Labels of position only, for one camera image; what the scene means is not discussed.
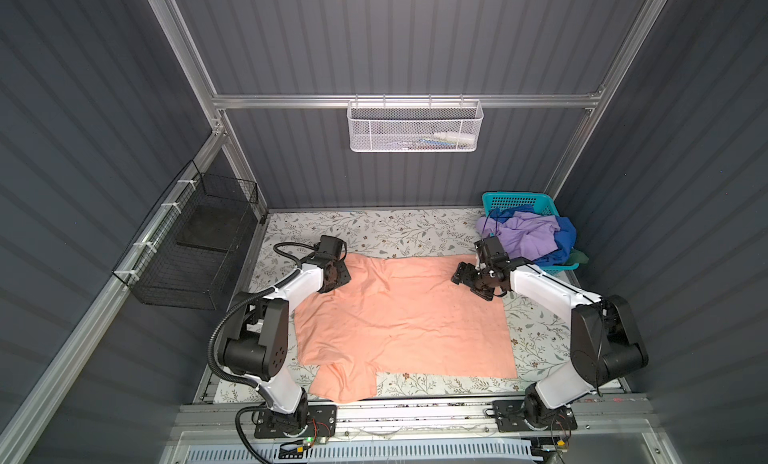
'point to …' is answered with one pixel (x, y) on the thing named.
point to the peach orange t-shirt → (394, 319)
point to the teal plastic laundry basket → (542, 202)
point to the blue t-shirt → (565, 234)
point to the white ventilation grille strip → (473, 453)
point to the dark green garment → (577, 257)
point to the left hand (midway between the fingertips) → (340, 277)
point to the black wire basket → (188, 253)
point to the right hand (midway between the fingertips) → (464, 283)
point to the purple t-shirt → (524, 235)
